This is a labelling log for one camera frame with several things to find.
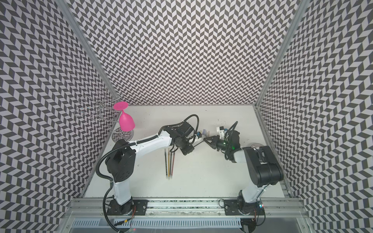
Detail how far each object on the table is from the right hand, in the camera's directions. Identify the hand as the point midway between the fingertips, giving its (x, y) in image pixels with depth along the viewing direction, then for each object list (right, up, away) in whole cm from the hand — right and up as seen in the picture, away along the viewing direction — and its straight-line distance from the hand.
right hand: (204, 141), depth 88 cm
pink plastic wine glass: (-45, +12, -5) cm, 47 cm away
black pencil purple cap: (-20, -14, -1) cm, 25 cm away
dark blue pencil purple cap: (-4, 0, -4) cm, 6 cm away
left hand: (-9, -5, -1) cm, 10 cm away
